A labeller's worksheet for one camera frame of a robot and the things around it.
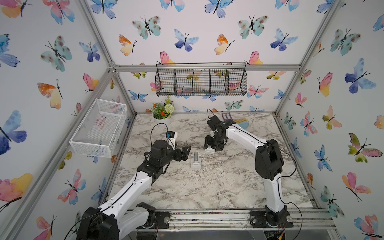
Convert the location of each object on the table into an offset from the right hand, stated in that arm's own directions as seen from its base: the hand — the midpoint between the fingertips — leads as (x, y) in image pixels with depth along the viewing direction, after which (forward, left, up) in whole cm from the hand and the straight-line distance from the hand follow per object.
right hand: (208, 147), depth 91 cm
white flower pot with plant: (+22, +31, +6) cm, 39 cm away
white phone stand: (-6, +7, -6) cm, 11 cm away
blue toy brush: (+29, -26, -9) cm, 40 cm away
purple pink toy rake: (+33, -15, -10) cm, 37 cm away
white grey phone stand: (-2, -1, +1) cm, 3 cm away
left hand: (-5, +13, +10) cm, 17 cm away
